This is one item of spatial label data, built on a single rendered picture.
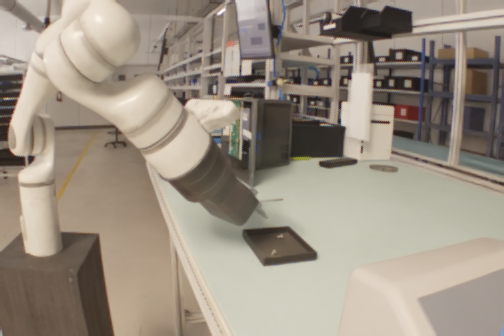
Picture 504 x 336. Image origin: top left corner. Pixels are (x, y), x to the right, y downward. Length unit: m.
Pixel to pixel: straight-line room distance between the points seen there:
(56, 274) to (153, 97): 0.55
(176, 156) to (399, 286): 0.29
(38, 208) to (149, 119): 0.55
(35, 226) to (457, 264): 0.83
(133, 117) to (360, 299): 0.27
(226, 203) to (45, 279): 0.52
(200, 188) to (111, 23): 0.21
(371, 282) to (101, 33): 0.29
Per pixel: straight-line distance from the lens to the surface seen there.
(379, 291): 0.18
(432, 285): 0.19
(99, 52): 0.35
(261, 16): 2.30
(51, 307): 0.89
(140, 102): 0.37
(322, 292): 0.45
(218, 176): 0.43
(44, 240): 0.90
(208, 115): 0.43
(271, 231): 0.61
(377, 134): 1.40
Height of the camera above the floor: 1.23
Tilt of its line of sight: 12 degrees down
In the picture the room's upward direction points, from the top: 2 degrees clockwise
